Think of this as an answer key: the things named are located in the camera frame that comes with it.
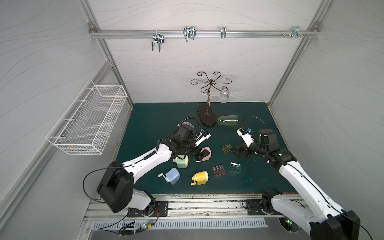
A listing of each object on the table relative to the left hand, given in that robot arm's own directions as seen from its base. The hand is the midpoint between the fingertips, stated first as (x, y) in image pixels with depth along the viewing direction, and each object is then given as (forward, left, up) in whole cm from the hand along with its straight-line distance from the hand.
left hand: (204, 146), depth 80 cm
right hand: (+1, -18, +2) cm, 18 cm away
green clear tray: (-5, -19, -16) cm, 25 cm away
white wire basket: (0, +56, +16) cm, 58 cm away
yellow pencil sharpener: (-15, +2, -7) cm, 16 cm away
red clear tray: (-7, -9, -15) cm, 19 cm away
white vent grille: (-32, -8, -15) cm, 37 cm away
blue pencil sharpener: (-14, +16, -7) cm, 23 cm away
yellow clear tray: (+7, -15, -15) cm, 23 cm away
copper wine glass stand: (+36, -3, -12) cm, 38 cm away
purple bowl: (+3, +9, +15) cm, 18 cm away
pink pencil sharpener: (-6, -2, 0) cm, 6 cm away
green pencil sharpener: (-5, +12, -8) cm, 16 cm away
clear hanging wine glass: (+36, -13, +7) cm, 39 cm away
